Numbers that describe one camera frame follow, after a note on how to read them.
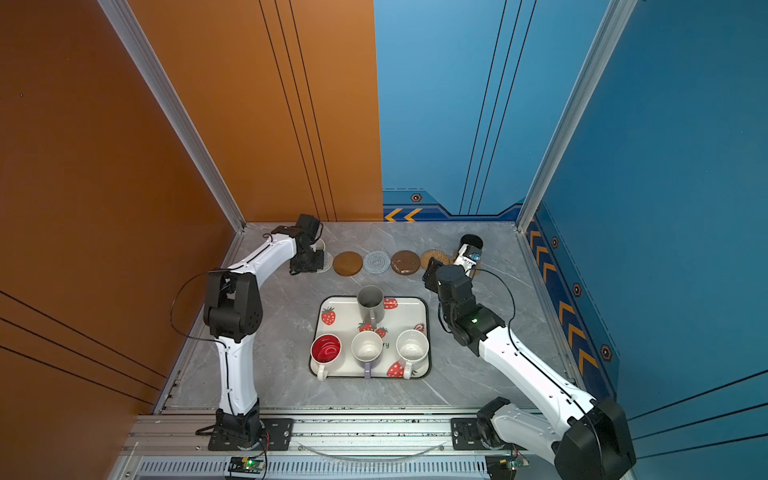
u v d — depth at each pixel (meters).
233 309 0.56
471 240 1.02
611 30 0.71
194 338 0.96
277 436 0.74
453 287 0.56
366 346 0.87
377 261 1.09
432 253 1.12
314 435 0.76
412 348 0.87
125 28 0.71
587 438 0.38
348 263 1.10
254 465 0.70
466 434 0.72
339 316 0.94
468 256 0.66
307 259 0.85
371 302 0.91
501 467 0.72
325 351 0.85
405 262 1.09
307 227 0.83
